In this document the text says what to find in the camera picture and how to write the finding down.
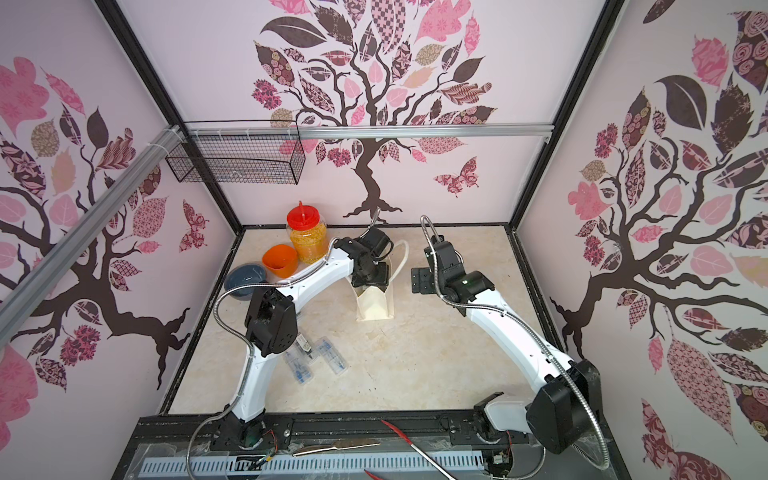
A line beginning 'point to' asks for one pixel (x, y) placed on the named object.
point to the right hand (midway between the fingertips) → (430, 271)
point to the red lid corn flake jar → (308, 233)
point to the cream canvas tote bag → (374, 303)
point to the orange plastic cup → (281, 259)
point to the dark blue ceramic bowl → (244, 274)
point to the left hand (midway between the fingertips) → (377, 284)
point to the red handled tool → (412, 444)
